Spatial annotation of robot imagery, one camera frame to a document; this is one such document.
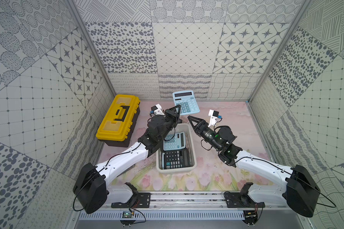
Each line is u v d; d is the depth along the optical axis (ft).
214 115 2.17
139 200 2.40
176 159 2.68
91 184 1.30
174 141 2.95
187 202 2.40
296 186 1.31
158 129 1.79
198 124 2.08
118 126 2.75
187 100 2.40
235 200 2.45
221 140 1.81
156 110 2.21
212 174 2.75
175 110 2.30
